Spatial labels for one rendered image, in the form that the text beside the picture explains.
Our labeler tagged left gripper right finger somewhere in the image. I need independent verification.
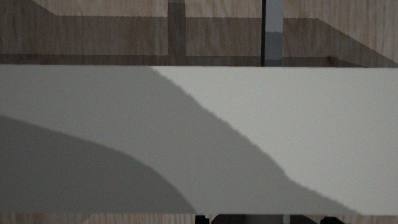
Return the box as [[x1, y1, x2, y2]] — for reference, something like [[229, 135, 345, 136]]
[[320, 217, 344, 224]]

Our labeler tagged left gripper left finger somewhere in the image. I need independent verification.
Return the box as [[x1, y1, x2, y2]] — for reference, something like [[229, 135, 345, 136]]
[[195, 215, 210, 224]]

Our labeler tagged black door knob with metal spindle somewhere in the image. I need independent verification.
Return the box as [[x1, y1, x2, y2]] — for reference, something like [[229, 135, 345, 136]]
[[211, 0, 317, 224]]

